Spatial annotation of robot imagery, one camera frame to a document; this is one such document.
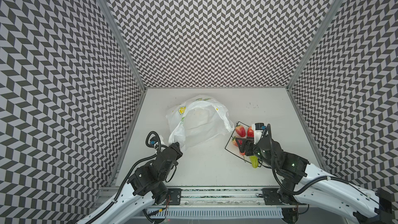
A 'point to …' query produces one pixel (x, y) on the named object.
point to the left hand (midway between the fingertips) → (180, 144)
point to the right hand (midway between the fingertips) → (241, 143)
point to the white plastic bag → (197, 120)
